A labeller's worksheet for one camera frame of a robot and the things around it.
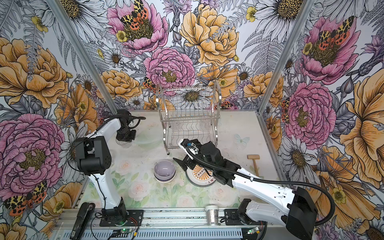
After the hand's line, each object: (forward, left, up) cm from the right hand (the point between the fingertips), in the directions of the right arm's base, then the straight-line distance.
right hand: (182, 154), depth 72 cm
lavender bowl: (0, +11, -17) cm, 21 cm away
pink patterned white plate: (-2, -8, -22) cm, 24 cm away
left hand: (+17, +35, -16) cm, 42 cm away
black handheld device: (-20, +50, -23) cm, 58 cm away
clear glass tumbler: (+16, +37, -15) cm, 43 cm away
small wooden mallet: (+9, -43, -22) cm, 49 cm away
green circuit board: (-27, +28, -23) cm, 45 cm away
